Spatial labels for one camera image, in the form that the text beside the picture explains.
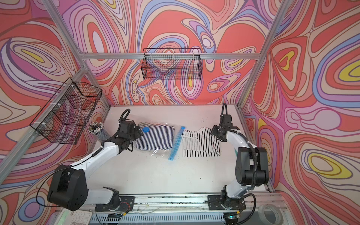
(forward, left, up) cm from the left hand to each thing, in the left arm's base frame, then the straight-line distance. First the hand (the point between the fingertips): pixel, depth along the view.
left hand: (138, 131), depth 89 cm
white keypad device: (-44, +28, -10) cm, 53 cm away
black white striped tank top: (-2, -41, -11) cm, 43 cm away
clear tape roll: (-43, -74, -12) cm, 86 cm away
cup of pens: (-1, +23, +5) cm, 24 cm away
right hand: (0, -52, -6) cm, 52 cm away
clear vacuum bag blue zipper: (-10, -20, -11) cm, 25 cm away
